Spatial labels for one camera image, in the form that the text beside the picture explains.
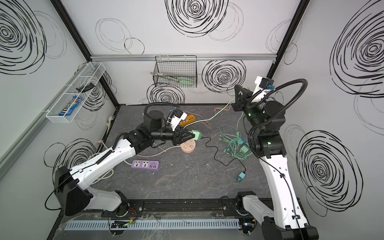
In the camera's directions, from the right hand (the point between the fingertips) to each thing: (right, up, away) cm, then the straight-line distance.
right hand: (237, 85), depth 56 cm
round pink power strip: (-20, -31, +38) cm, 53 cm away
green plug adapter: (-15, -20, +11) cm, 27 cm away
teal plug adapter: (+9, -45, +25) cm, 52 cm away
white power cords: (-81, -14, +56) cm, 99 cm away
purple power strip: (-45, -40, +30) cm, 67 cm away
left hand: (-17, -21, +10) cm, 28 cm away
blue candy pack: (-74, -6, +16) cm, 76 cm away
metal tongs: (-28, +10, +31) cm, 43 cm away
